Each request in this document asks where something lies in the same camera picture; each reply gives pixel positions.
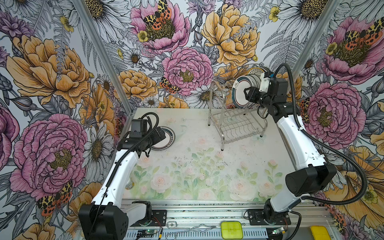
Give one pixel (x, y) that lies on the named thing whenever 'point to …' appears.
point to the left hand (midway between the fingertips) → (158, 141)
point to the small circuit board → (147, 231)
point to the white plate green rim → (166, 142)
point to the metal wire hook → (173, 224)
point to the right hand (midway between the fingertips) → (247, 95)
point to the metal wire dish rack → (233, 125)
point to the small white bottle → (130, 184)
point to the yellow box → (320, 232)
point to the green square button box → (231, 230)
